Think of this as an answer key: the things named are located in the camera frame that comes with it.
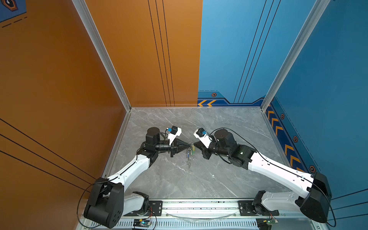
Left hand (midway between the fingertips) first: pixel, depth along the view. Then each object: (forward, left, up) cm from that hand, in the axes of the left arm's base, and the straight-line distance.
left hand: (189, 146), depth 73 cm
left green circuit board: (-31, +23, -23) cm, 45 cm away
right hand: (+1, -3, +1) cm, 3 cm away
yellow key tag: (0, -2, -3) cm, 4 cm away
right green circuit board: (-30, -38, -22) cm, 53 cm away
